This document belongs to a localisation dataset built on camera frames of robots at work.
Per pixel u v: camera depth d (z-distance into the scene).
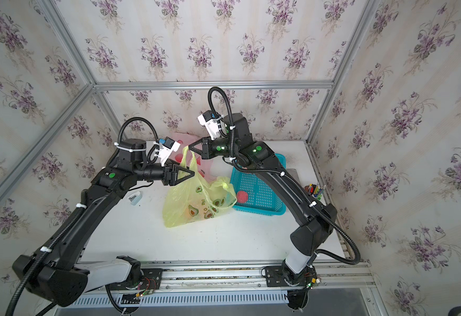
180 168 0.65
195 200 0.75
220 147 0.57
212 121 0.59
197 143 0.62
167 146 0.60
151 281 0.72
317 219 0.42
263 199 0.96
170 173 0.59
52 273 0.36
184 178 0.63
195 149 0.64
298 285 0.71
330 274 0.76
